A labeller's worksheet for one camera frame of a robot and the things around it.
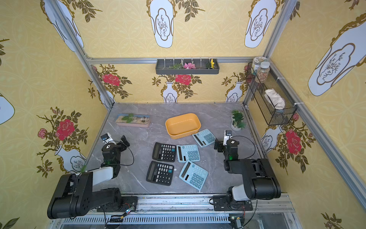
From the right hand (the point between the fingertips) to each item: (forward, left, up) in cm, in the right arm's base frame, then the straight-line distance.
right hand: (227, 138), depth 94 cm
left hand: (-7, +73, +5) cm, 74 cm away
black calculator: (-11, +40, -2) cm, 42 cm away
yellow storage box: (+13, +30, -5) cm, 33 cm away
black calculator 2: (-24, +41, -2) cm, 47 cm away
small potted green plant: (+17, -10, +1) cm, 20 cm away
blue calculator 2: (-23, +21, -2) cm, 32 cm away
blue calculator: (-10, +25, -2) cm, 27 cm away
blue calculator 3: (+2, +14, -3) cm, 15 cm away
